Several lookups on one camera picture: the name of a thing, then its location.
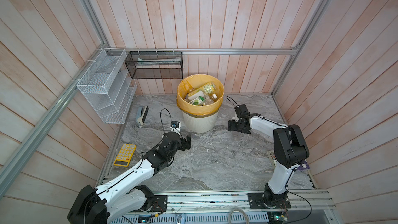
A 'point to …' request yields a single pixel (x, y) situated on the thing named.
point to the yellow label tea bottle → (209, 88)
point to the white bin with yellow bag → (199, 118)
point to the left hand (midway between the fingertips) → (182, 137)
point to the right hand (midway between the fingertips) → (233, 127)
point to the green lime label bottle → (199, 101)
